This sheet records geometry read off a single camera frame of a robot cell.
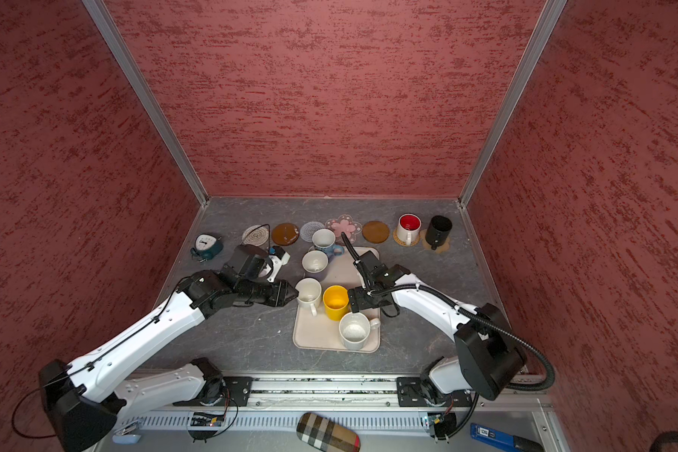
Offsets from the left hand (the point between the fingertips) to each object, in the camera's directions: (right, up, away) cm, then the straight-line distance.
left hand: (290, 299), depth 74 cm
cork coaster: (+50, +11, +28) cm, 58 cm away
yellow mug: (+12, -5, +15) cm, 19 cm away
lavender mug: (+4, +6, +23) cm, 24 cm away
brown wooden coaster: (+27, +17, +37) cm, 49 cm away
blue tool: (+50, -31, -8) cm, 60 cm away
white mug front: (+18, -12, +11) cm, 24 cm away
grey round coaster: (0, +18, +37) cm, 41 cm away
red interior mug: (+39, +19, +32) cm, 54 cm away
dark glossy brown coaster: (-9, +17, +35) cm, 40 cm away
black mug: (+49, +18, +26) cm, 58 cm away
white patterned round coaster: (-20, +15, +33) cm, 42 cm away
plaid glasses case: (+10, -30, -8) cm, 33 cm away
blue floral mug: (+7, +15, +24) cm, 30 cm away
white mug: (+3, -2, +14) cm, 15 cm away
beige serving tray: (+7, -13, +10) cm, 18 cm away
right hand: (+21, -5, +11) cm, 24 cm away
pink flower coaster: (+14, +20, +38) cm, 46 cm away
